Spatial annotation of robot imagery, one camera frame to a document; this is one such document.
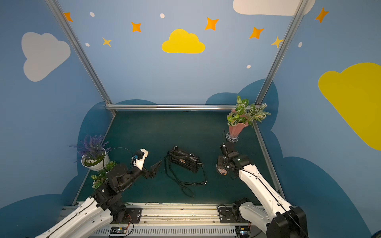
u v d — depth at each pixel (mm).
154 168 654
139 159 606
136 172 634
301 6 692
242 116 883
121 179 580
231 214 738
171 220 736
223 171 828
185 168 901
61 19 720
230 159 614
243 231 720
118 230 718
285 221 383
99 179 819
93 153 777
